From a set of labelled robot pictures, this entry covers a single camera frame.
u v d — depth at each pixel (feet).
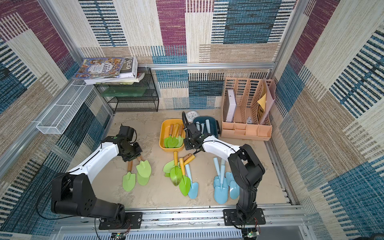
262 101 2.93
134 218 2.44
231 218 2.39
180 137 3.37
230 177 2.84
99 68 2.66
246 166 1.60
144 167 2.79
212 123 3.45
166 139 3.35
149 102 3.91
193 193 2.61
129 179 2.80
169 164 3.01
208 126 3.43
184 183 2.79
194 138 2.34
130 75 2.65
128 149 2.31
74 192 1.39
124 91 3.26
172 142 3.32
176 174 2.84
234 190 2.71
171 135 3.44
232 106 3.14
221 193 2.65
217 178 2.80
